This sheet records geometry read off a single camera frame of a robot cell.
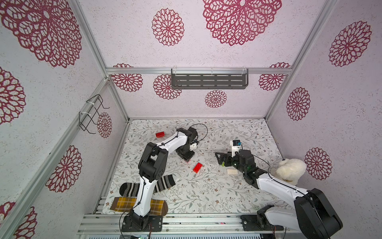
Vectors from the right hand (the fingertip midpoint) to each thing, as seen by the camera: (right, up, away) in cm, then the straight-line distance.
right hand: (220, 151), depth 86 cm
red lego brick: (-13, -11, +7) cm, 18 cm away
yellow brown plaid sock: (-53, -28, -6) cm, 60 cm away
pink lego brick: (-19, -8, +9) cm, 23 cm away
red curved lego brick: (-40, +10, +24) cm, 47 cm away
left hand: (-21, -6, +9) cm, 24 cm away
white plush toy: (+31, -7, -14) cm, 35 cm away
